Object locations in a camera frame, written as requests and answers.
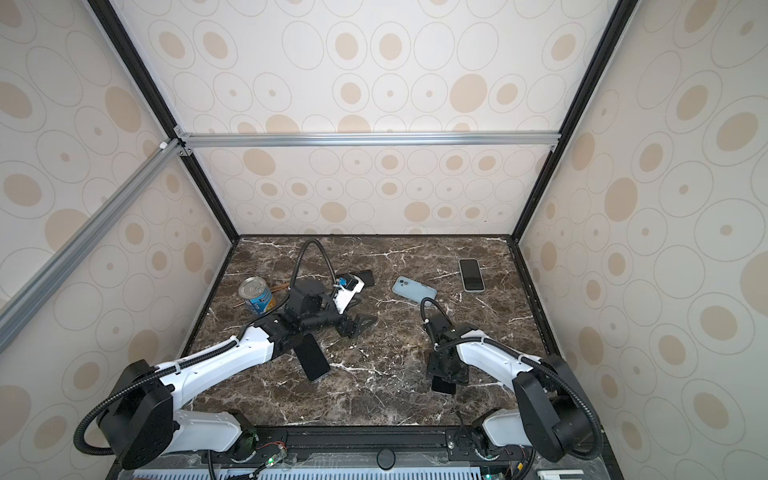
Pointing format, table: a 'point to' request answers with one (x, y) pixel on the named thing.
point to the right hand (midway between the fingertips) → (441, 376)
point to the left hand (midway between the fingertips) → (375, 309)
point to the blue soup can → (256, 291)
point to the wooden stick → (273, 289)
